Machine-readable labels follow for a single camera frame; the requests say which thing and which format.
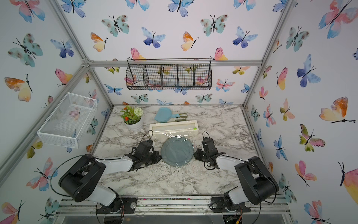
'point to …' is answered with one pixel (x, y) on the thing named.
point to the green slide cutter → (195, 128)
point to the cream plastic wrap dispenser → (161, 131)
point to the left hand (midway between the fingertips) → (164, 156)
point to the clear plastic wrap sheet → (178, 149)
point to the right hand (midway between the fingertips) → (196, 152)
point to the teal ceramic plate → (177, 151)
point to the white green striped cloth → (183, 115)
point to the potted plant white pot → (132, 117)
